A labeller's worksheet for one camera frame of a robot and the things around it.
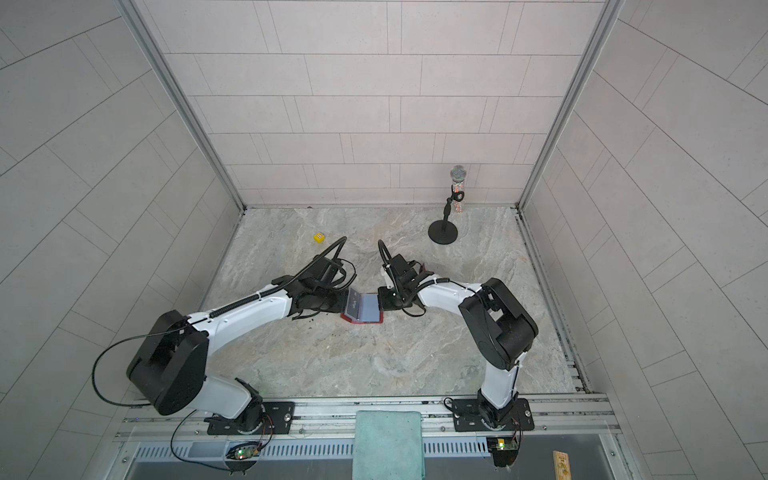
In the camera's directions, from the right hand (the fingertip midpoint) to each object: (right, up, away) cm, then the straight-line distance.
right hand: (378, 304), depth 90 cm
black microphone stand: (+23, +22, +18) cm, 37 cm away
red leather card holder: (-5, -1, 0) cm, 5 cm away
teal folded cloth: (+4, -26, -23) cm, 35 cm away
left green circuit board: (-27, -25, -26) cm, 45 cm away
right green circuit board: (+31, -27, -21) cm, 46 cm away
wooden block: (+42, -29, -26) cm, 57 cm away
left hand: (-6, +3, -4) cm, 8 cm away
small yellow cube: (-22, +20, +15) cm, 34 cm away
